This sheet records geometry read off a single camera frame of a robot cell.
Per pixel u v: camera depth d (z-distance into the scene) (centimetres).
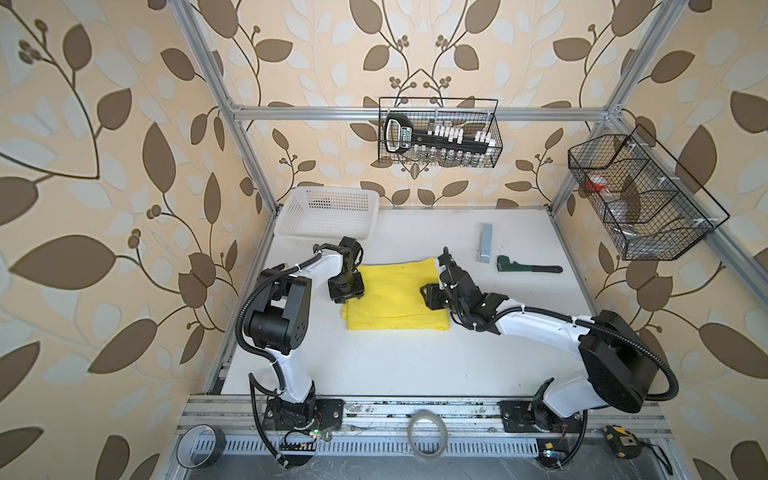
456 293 66
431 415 76
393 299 94
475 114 91
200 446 71
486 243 106
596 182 81
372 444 71
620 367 43
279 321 50
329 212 121
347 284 81
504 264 102
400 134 85
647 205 75
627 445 68
